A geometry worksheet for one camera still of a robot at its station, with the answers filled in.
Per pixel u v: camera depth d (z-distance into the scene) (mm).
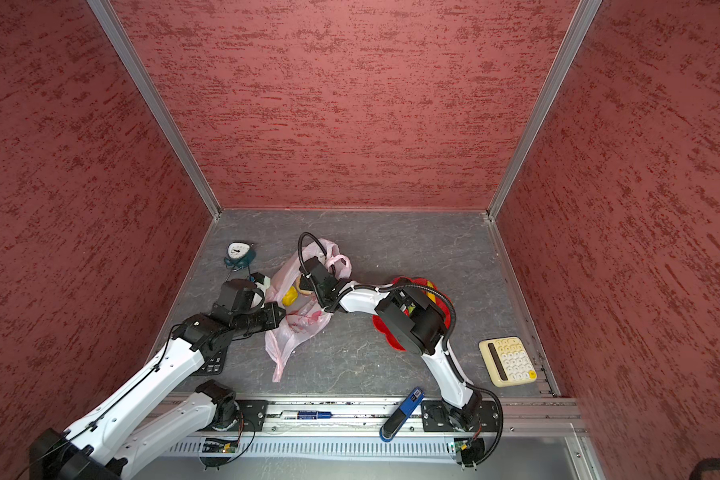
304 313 887
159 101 878
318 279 738
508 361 815
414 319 535
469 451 735
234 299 589
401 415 708
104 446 401
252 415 741
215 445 727
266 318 697
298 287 854
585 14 711
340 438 710
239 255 1023
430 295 495
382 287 578
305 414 741
